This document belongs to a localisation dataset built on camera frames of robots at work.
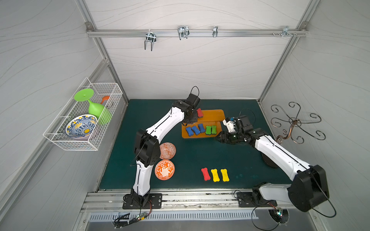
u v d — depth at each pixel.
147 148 0.50
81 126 0.62
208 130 0.99
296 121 0.68
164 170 0.84
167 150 0.91
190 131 0.98
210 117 0.90
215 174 0.80
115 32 0.82
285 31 0.77
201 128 1.01
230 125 0.77
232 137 0.71
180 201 0.75
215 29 0.72
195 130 1.01
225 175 0.80
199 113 0.92
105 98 0.80
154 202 0.73
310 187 0.41
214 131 0.99
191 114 0.66
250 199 0.73
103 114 0.63
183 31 0.76
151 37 0.78
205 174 0.81
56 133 0.55
